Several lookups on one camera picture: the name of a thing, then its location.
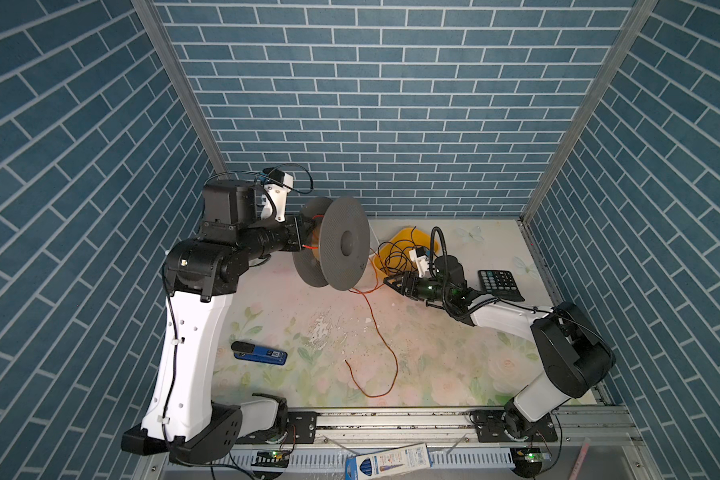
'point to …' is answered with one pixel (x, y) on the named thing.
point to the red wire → (381, 335)
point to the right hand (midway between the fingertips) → (385, 280)
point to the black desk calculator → (501, 283)
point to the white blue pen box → (388, 463)
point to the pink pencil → (579, 462)
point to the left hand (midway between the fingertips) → (316, 222)
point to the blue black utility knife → (248, 351)
